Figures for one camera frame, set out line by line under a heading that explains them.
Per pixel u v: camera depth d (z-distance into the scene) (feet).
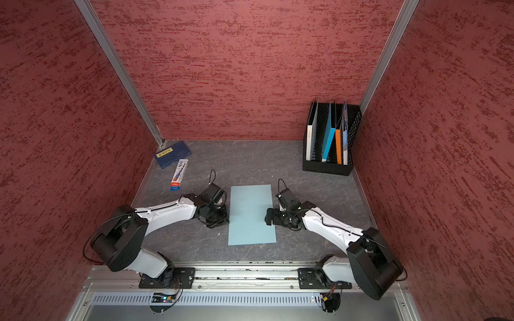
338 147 3.06
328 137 2.93
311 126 2.87
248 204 3.12
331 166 3.53
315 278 2.18
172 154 3.73
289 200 2.24
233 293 2.37
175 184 3.28
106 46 2.64
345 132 2.80
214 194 2.38
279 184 3.39
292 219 2.03
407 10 2.33
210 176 3.43
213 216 2.49
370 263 1.36
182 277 2.43
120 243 1.45
